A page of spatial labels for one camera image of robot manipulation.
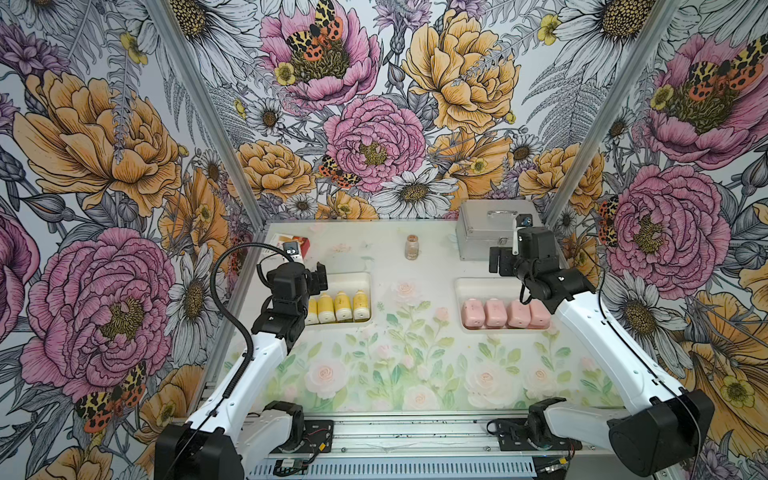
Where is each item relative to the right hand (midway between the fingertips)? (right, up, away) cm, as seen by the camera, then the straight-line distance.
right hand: (509, 258), depth 80 cm
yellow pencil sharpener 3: (-50, -16, +8) cm, 53 cm away
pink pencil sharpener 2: (-1, -16, +8) cm, 18 cm away
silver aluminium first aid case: (0, +11, +24) cm, 26 cm away
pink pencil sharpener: (-7, -17, +9) cm, 21 cm away
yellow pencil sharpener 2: (-45, -14, +9) cm, 49 cm away
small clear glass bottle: (-24, +3, +26) cm, 35 cm away
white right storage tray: (+1, -11, +27) cm, 29 cm away
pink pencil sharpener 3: (+6, -16, +8) cm, 19 cm away
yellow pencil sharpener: (-40, -16, +9) cm, 44 cm away
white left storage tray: (-46, -10, +28) cm, 55 cm away
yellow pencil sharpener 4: (-54, -16, +8) cm, 57 cm away
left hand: (-55, -4, +2) cm, 55 cm away
